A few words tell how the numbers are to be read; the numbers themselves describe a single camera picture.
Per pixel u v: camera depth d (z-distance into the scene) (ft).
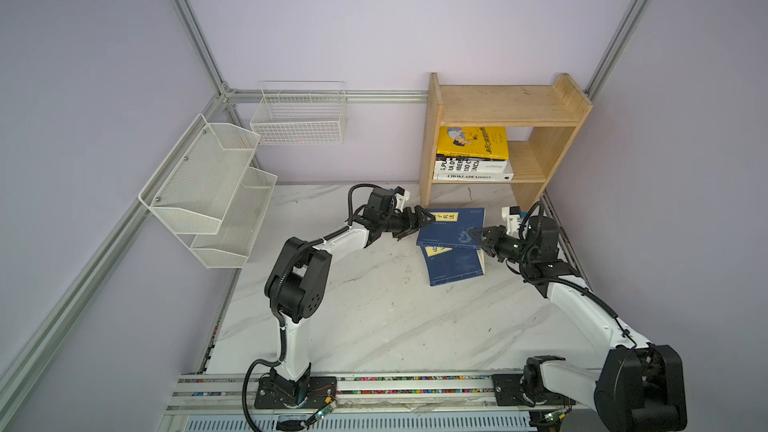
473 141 2.84
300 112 3.13
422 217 2.71
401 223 2.70
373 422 2.32
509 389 2.40
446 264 2.79
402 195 2.89
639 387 1.32
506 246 2.37
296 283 1.69
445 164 2.89
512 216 2.51
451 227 2.79
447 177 3.03
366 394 2.46
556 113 2.62
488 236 2.48
